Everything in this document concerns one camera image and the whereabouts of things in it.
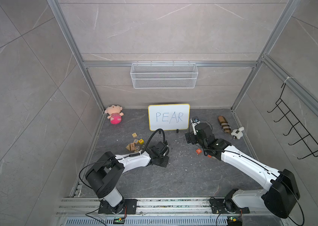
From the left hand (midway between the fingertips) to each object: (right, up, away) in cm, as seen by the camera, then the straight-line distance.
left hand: (167, 159), depth 89 cm
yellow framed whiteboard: (+1, +27, +11) cm, 30 cm away
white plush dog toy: (+53, +16, +12) cm, 56 cm away
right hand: (+17, +19, -6) cm, 27 cm away
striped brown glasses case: (+45, +22, +18) cm, 54 cm away
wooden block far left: (-24, +14, +13) cm, 30 cm away
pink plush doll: (-39, +29, +18) cm, 53 cm away
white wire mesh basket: (-2, +58, +12) cm, 59 cm away
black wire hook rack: (+63, +12, -30) cm, 71 cm away
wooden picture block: (-24, +7, +7) cm, 26 cm away
